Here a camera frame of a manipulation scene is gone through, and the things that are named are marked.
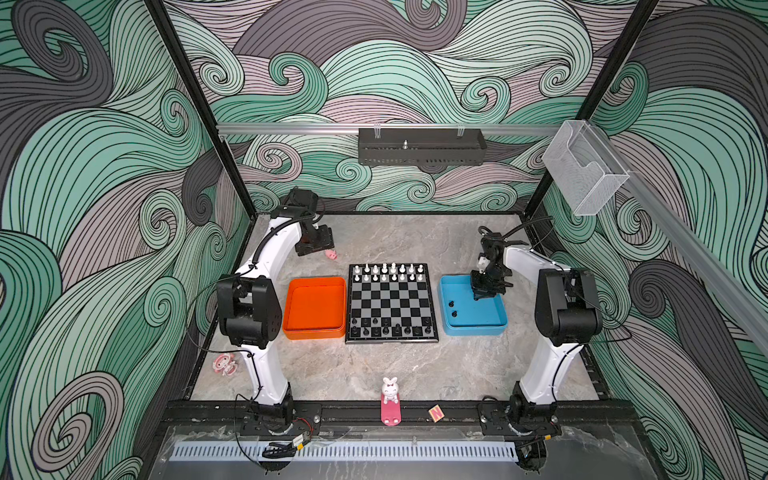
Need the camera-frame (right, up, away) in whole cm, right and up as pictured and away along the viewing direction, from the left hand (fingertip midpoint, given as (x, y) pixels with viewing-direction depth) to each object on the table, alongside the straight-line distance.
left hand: (323, 242), depth 91 cm
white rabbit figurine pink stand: (+20, -40, -19) cm, 48 cm away
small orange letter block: (+32, -43, -17) cm, 56 cm away
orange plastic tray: (-3, -21, +2) cm, 21 cm away
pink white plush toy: (-25, -33, -12) cm, 43 cm away
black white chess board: (+21, -19, +1) cm, 29 cm away
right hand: (+50, -17, +5) cm, 53 cm away
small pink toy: (0, -5, +14) cm, 15 cm away
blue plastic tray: (+45, -23, +2) cm, 51 cm away
